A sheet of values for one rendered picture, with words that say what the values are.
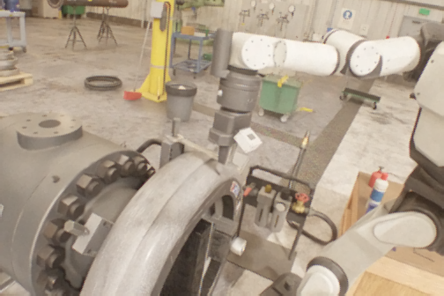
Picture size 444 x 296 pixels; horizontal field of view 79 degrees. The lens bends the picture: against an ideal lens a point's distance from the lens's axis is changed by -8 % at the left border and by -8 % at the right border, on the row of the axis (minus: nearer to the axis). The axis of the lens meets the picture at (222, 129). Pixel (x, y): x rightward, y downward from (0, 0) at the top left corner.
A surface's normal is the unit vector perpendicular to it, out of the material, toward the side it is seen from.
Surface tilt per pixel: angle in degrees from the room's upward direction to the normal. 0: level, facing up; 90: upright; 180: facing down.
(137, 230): 32
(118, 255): 41
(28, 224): 55
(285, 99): 90
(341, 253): 90
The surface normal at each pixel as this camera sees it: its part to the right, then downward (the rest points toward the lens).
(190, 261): -0.41, 0.24
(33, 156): -0.03, -0.74
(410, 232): -0.72, 0.18
